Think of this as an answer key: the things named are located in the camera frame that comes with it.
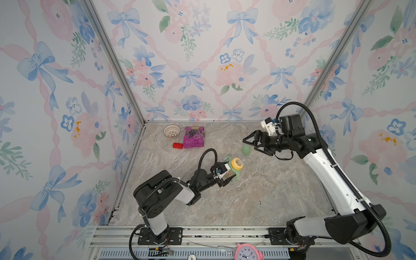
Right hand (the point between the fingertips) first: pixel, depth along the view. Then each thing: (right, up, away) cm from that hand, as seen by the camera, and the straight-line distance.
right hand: (250, 143), depth 71 cm
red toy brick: (-38, -2, +33) cm, 51 cm away
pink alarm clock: (-2, -46, -2) cm, 46 cm away
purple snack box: (-28, +3, +32) cm, 43 cm away
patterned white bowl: (-45, +8, +43) cm, 62 cm away
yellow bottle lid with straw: (-5, -9, +3) cm, 11 cm away
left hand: (-6, -12, +10) cm, 17 cm away
